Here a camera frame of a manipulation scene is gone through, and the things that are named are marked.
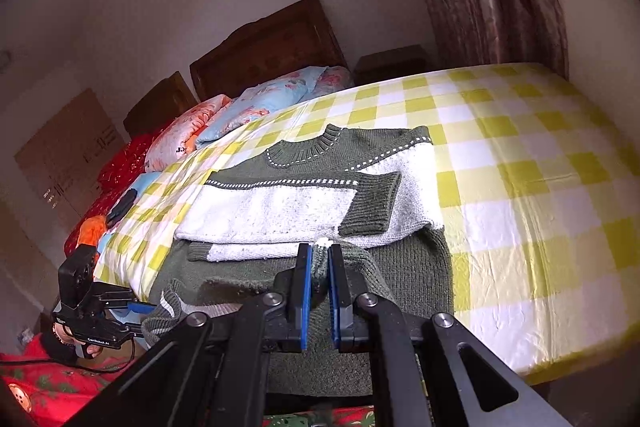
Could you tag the person's left hand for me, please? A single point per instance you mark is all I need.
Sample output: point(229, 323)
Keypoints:
point(62, 333)

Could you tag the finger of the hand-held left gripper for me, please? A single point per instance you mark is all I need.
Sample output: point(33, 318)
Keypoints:
point(125, 323)
point(140, 307)

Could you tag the person's left forearm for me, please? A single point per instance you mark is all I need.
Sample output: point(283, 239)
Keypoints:
point(52, 349)

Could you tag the large wooden headboard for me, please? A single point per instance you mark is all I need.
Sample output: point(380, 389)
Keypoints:
point(280, 47)

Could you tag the small black object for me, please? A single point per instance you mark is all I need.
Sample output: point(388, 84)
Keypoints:
point(121, 207)

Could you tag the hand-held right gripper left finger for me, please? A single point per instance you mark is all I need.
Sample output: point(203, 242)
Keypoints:
point(305, 297)

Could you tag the pink floral pillow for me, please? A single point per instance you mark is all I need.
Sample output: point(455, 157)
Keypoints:
point(335, 79)

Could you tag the flat cardboard box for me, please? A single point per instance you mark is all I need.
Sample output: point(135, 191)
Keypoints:
point(65, 157)

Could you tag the light blue cloth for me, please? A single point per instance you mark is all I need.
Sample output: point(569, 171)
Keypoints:
point(145, 184)

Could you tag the dark wooden nightstand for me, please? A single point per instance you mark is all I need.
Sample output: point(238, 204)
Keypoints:
point(395, 64)

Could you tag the small wooden headboard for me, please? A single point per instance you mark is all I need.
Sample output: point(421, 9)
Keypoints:
point(155, 107)

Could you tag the orange floral pillow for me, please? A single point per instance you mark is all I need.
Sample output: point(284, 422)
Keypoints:
point(185, 127)

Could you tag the yellow checked bed sheet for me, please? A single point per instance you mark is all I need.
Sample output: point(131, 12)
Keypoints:
point(525, 207)

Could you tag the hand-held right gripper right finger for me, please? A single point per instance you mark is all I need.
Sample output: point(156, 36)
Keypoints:
point(336, 302)

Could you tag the red gold-print blanket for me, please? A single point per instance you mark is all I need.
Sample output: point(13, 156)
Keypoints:
point(125, 162)

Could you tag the blue floral pillow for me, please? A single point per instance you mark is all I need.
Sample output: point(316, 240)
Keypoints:
point(270, 94)

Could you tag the green white knit sweater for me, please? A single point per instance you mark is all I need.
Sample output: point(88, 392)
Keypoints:
point(415, 267)

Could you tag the orange cloth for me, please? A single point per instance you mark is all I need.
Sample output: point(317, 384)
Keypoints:
point(92, 229)

